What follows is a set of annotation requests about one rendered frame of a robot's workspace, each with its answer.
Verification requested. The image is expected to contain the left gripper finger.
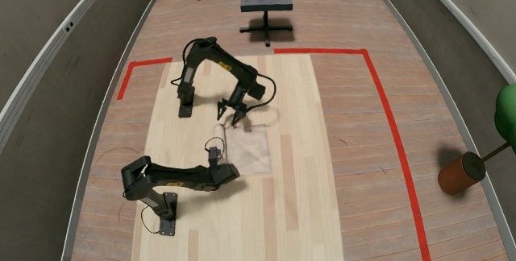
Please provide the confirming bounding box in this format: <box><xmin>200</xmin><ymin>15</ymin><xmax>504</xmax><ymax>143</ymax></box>
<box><xmin>231</xmin><ymin>112</ymin><xmax>240</xmax><ymax>126</ymax></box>
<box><xmin>217</xmin><ymin>103</ymin><xmax>227</xmax><ymax>121</ymax></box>

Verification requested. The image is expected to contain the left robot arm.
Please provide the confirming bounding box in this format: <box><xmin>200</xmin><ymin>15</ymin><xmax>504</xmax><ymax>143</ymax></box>
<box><xmin>177</xmin><ymin>36</ymin><xmax>266</xmax><ymax>118</ymax></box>

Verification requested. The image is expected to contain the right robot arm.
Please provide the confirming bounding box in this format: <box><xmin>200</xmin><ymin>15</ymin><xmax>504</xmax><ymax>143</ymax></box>
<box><xmin>121</xmin><ymin>155</ymin><xmax>240</xmax><ymax>236</ymax></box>

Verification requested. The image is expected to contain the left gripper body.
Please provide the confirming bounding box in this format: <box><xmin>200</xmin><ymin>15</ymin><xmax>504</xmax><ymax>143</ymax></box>
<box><xmin>218</xmin><ymin>89</ymin><xmax>247</xmax><ymax>113</ymax></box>

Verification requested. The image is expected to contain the beige cloth towel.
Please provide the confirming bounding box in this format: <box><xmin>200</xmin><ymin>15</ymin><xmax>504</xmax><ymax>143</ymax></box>
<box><xmin>213</xmin><ymin>123</ymin><xmax>273</xmax><ymax>178</ymax></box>

